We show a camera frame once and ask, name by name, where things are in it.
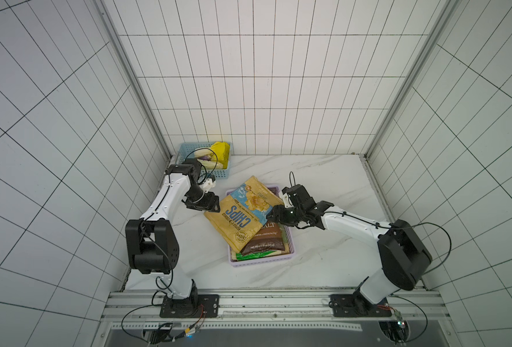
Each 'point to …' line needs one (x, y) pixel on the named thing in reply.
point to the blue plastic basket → (204, 154)
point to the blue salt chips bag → (236, 219)
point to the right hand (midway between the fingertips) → (263, 220)
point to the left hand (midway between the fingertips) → (206, 211)
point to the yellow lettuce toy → (222, 150)
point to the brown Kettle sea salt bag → (267, 239)
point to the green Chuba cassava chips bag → (239, 256)
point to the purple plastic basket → (290, 231)
